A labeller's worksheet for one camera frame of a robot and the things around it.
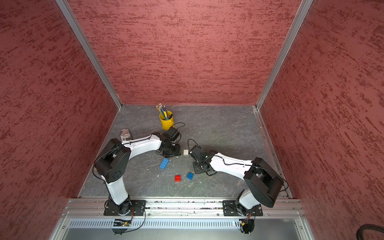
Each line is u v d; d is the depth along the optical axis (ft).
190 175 2.74
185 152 3.02
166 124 3.30
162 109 3.20
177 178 2.72
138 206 2.45
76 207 2.48
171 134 2.50
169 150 2.60
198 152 2.23
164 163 2.87
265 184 1.42
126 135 3.27
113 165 1.58
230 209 2.42
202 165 2.03
